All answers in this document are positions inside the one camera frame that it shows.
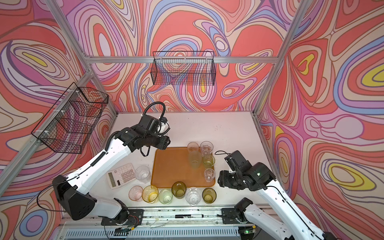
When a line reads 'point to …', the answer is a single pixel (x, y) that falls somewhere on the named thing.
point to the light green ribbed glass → (209, 161)
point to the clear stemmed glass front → (193, 196)
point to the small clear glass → (209, 174)
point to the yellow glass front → (150, 193)
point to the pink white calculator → (121, 175)
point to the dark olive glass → (178, 189)
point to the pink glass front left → (135, 192)
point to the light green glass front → (165, 196)
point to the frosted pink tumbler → (192, 147)
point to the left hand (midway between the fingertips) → (168, 139)
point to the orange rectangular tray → (172, 165)
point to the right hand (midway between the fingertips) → (225, 186)
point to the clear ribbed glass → (206, 148)
